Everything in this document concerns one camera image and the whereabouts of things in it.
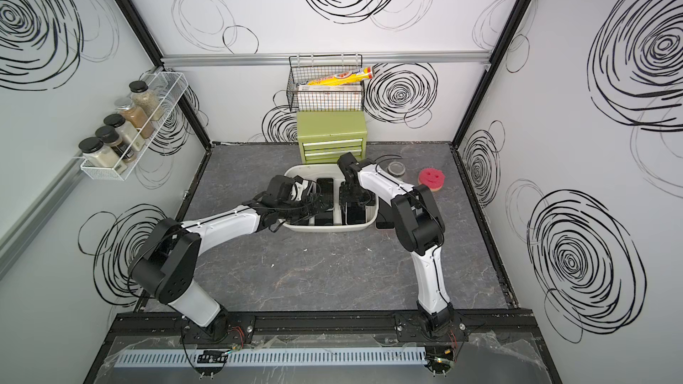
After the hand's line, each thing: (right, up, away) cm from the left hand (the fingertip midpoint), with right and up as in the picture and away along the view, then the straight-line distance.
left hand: (323, 209), depth 87 cm
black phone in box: (0, -4, +5) cm, 7 cm away
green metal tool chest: (0, +27, +12) cm, 29 cm away
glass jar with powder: (+27, +14, +12) cm, 32 cm away
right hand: (+11, +1, +10) cm, 15 cm away
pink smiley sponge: (+42, +10, +18) cm, 47 cm away
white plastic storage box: (+1, +10, +18) cm, 20 cm away
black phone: (+22, -7, +8) cm, 25 cm away
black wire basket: (+6, +37, -1) cm, 38 cm away
